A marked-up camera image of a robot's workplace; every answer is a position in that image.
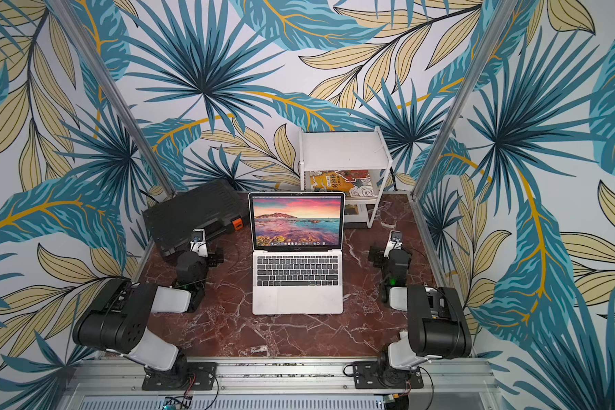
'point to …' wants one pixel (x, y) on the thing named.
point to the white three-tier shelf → (351, 159)
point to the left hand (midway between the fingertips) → (205, 242)
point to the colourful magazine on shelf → (354, 183)
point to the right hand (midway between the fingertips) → (374, 243)
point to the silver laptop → (297, 240)
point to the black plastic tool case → (216, 208)
